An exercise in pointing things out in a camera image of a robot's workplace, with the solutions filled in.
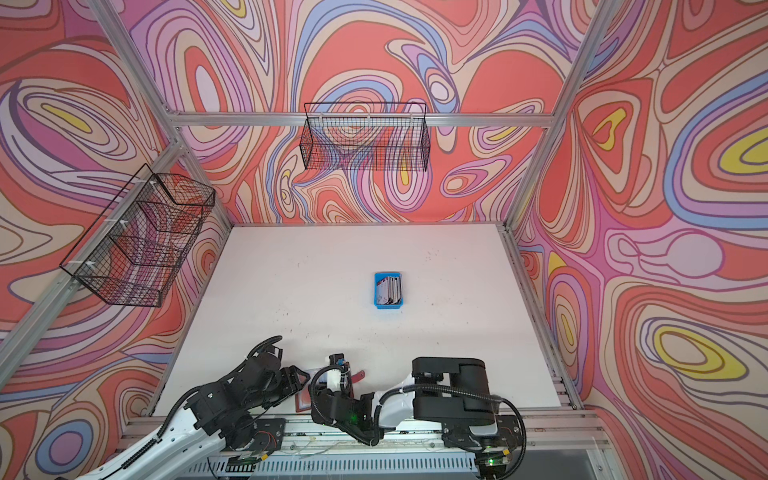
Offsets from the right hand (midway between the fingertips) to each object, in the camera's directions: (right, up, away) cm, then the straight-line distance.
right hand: (315, 396), depth 79 cm
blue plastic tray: (+16, +31, +21) cm, 41 cm away
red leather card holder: (-2, +1, -3) cm, 4 cm away
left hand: (-1, +4, 0) cm, 4 cm away
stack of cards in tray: (+20, +26, +16) cm, 37 cm away
